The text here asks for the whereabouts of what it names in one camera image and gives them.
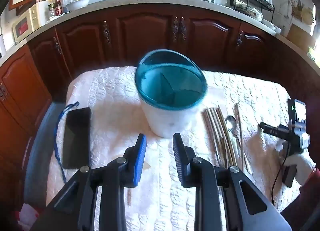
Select white microwave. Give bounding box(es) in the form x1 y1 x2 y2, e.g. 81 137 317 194
12 6 42 41

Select white plates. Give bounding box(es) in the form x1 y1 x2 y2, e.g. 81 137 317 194
261 18 282 35

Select blue grey chair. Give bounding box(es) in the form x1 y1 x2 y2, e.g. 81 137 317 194
24 101 68 205

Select wooden chopstick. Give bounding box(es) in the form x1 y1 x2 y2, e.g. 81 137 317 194
205 109 225 167
234 103 245 170
210 108 230 167
216 106 237 166
201 110 222 166

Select wall utensil basket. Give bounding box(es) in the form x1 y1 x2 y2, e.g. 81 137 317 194
289 0 315 25

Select person's right forearm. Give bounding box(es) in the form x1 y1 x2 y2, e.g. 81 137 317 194
280 168 320 221

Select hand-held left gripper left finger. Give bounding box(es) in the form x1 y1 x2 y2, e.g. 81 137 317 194
30 133 147 231

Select person's right hand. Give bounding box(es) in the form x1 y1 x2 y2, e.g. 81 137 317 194
275 142 316 185

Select white bowl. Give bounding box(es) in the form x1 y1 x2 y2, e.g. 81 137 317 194
65 0 92 12

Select blue lanyard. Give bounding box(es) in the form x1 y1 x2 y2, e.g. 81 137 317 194
53 101 80 184

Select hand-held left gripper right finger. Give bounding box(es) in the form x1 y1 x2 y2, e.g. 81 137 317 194
172 133 293 231

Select wooden cutting board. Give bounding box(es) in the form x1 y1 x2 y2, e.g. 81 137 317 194
286 25 313 50

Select black dish rack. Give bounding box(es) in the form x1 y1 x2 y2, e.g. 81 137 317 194
230 0 276 18

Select black smartphone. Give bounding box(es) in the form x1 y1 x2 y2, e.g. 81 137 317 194
62 107 92 170

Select black cable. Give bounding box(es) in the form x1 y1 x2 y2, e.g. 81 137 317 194
271 152 288 206

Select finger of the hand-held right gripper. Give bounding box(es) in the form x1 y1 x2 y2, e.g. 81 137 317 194
259 122 292 137

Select metal spoon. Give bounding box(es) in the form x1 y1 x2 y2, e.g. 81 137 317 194
225 115 250 173

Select white quilted cloth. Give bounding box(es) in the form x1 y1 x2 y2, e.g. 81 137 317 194
46 66 301 231

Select brown wooden kitchen cabinets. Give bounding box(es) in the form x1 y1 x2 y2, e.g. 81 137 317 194
0 3 320 172

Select white floral utensil holder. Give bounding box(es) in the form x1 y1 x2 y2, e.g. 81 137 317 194
135 49 207 139

